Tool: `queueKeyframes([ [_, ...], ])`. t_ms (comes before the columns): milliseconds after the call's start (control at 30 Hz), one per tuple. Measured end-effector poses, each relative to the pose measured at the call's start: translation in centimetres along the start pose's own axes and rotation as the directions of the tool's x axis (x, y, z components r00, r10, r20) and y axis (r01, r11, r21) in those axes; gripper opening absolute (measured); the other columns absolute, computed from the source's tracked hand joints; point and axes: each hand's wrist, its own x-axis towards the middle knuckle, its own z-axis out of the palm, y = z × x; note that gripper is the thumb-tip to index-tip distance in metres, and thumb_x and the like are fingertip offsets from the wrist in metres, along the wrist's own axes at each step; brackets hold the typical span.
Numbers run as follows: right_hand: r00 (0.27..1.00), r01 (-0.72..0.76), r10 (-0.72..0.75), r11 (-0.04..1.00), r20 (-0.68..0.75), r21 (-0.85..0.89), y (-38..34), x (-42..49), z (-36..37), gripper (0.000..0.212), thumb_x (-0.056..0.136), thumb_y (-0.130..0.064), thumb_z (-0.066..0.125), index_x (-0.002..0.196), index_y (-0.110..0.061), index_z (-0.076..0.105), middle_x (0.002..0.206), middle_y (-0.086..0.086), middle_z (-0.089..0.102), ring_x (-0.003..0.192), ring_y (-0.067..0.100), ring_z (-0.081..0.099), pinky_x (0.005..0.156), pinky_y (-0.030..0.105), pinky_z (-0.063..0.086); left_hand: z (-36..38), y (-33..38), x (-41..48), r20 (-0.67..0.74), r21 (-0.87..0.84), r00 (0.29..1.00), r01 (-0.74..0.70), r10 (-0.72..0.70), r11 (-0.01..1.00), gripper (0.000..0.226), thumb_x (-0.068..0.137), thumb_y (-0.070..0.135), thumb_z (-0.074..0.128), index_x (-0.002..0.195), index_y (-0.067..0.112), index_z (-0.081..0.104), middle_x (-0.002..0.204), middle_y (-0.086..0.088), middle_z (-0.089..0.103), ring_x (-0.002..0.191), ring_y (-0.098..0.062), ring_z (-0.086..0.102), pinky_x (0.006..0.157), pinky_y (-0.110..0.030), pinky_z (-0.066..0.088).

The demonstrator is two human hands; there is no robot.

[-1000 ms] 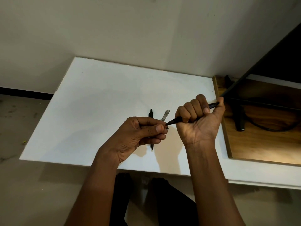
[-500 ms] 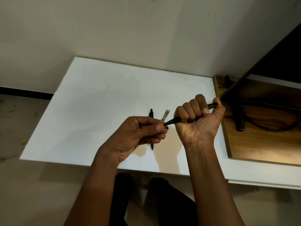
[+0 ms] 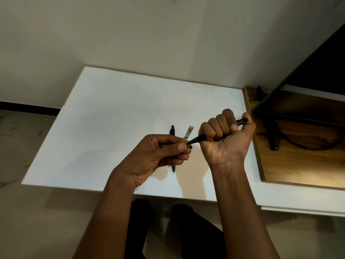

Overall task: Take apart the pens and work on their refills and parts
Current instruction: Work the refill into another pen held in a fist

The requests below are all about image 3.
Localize person's left hand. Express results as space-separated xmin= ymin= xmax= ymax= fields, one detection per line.
xmin=109 ymin=134 xmax=193 ymax=188

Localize person's right hand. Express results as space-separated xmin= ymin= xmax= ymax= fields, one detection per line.
xmin=198 ymin=108 xmax=257 ymax=170

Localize person's right forearm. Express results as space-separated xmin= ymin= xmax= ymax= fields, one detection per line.
xmin=210 ymin=164 xmax=281 ymax=259

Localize brown wooden board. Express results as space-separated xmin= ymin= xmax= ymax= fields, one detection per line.
xmin=242 ymin=86 xmax=345 ymax=190

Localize person's left forearm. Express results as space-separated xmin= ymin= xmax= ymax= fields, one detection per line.
xmin=73 ymin=171 xmax=137 ymax=259

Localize black television foot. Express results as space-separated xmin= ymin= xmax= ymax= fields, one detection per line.
xmin=256 ymin=85 xmax=280 ymax=151

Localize black television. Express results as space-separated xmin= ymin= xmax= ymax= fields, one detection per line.
xmin=251 ymin=23 xmax=345 ymax=125

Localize person's black trousers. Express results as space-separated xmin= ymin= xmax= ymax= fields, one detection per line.
xmin=124 ymin=198 xmax=227 ymax=259

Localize black skirting board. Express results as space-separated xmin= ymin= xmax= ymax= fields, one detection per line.
xmin=0 ymin=101 xmax=61 ymax=117

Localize black cable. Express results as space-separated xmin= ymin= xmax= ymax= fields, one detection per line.
xmin=278 ymin=131 xmax=345 ymax=152

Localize black mechanical pencil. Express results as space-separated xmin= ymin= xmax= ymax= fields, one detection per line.
xmin=186 ymin=118 xmax=248 ymax=145
xmin=170 ymin=125 xmax=176 ymax=174

